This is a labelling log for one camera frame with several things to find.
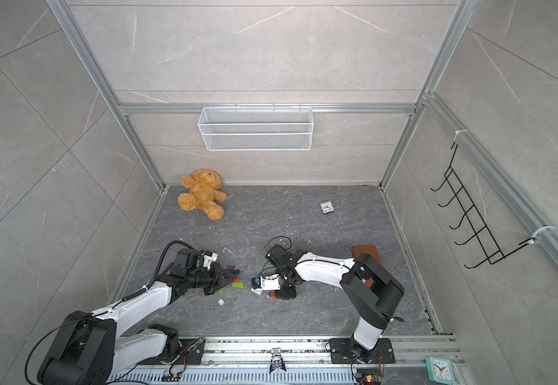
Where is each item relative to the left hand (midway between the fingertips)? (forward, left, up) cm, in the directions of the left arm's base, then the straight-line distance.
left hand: (239, 274), depth 83 cm
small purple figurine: (-26, -13, -4) cm, 29 cm away
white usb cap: (-7, +7, -7) cm, 12 cm away
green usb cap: (-4, +7, -5) cm, 9 cm away
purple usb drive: (+6, +5, -7) cm, 10 cm away
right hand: (-3, -15, -7) cm, 17 cm away
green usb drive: (-2, +1, -5) cm, 6 cm away
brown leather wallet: (+11, -52, -6) cm, 53 cm away
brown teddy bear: (+39, +20, 0) cm, 44 cm away
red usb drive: (-5, -11, -7) cm, 14 cm away
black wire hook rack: (-9, -68, +27) cm, 73 cm away
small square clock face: (+34, -37, -6) cm, 51 cm away
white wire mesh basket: (+55, -6, +23) cm, 60 cm away
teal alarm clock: (-30, -61, -5) cm, 68 cm away
